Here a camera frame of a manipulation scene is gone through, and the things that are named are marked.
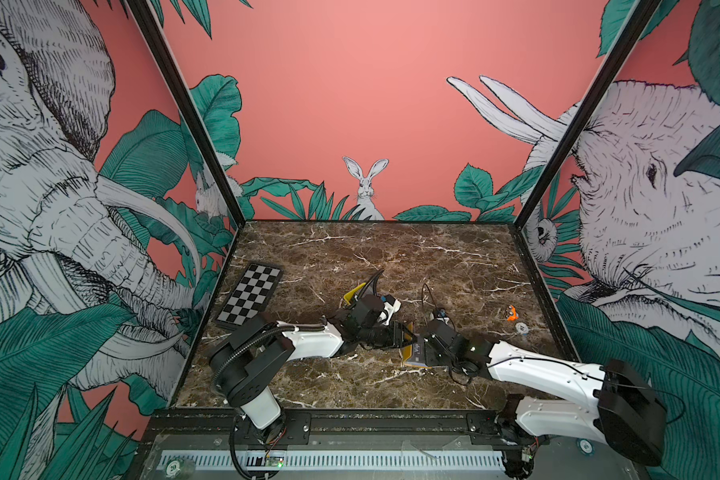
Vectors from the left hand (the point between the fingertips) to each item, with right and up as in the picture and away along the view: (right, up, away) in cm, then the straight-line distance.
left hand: (417, 340), depth 79 cm
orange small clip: (+34, +3, +14) cm, 36 cm away
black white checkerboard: (-51, +10, +16) cm, 55 cm away
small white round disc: (+35, 0, +13) cm, 38 cm away
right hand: (+3, -3, +4) cm, 6 cm away
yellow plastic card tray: (-20, +10, +21) cm, 30 cm away
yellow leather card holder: (+1, -6, +6) cm, 9 cm away
